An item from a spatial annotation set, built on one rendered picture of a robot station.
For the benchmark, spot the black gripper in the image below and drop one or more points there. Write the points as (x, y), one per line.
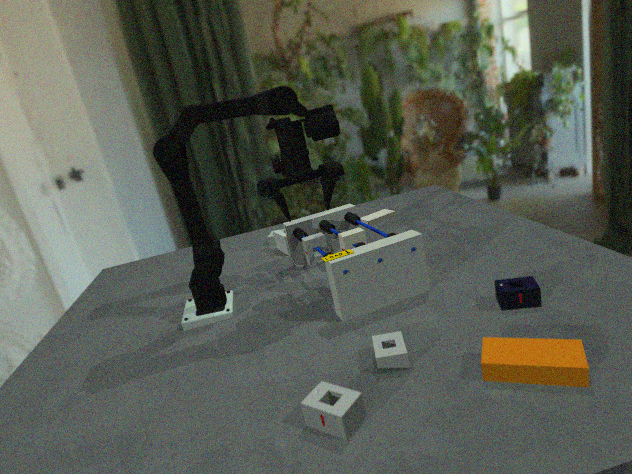
(297, 165)

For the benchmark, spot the white rectangular bar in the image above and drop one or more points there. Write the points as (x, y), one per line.
(281, 241)

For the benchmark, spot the orange rectangular block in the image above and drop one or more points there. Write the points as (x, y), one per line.
(545, 361)

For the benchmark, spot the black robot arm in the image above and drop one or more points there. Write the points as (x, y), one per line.
(171, 156)

